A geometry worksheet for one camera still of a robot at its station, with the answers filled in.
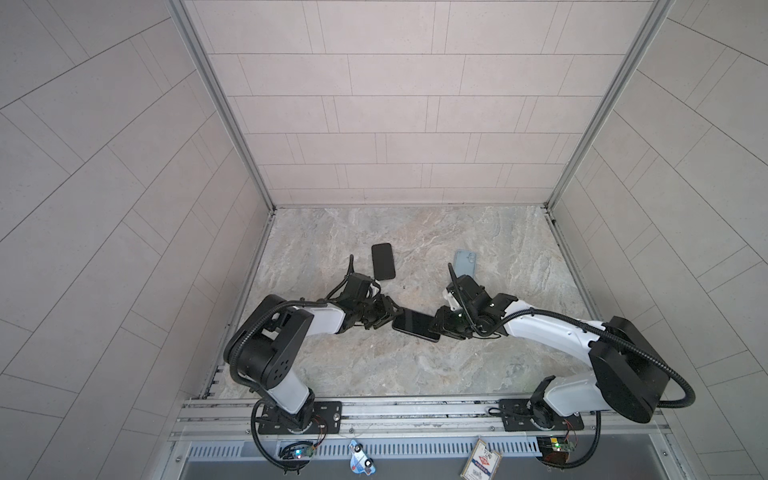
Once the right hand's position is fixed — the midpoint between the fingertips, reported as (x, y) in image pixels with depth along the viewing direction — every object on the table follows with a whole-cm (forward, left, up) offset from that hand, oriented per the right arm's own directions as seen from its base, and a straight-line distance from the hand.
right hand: (430, 333), depth 81 cm
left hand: (+8, +6, -2) cm, 10 cm away
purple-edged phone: (+26, +12, -2) cm, 29 cm away
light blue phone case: (+25, -16, -4) cm, 30 cm away
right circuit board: (-27, -26, -5) cm, 37 cm away
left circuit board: (-24, +33, 0) cm, 41 cm away
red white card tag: (-28, -8, -2) cm, 30 cm away
